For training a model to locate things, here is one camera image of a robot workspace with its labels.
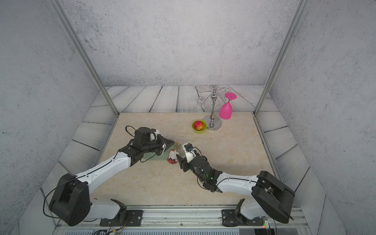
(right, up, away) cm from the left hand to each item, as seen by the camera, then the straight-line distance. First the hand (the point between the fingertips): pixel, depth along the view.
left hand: (176, 142), depth 79 cm
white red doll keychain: (-3, -10, +6) cm, 12 cm away
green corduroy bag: (-6, -7, -2) cm, 10 cm away
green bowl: (+17, +6, +28) cm, 33 cm away
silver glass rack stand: (+25, +11, +35) cm, 44 cm away
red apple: (+13, +9, +26) cm, 30 cm away
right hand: (+3, -6, 0) cm, 7 cm away
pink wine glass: (+30, +19, +17) cm, 40 cm away
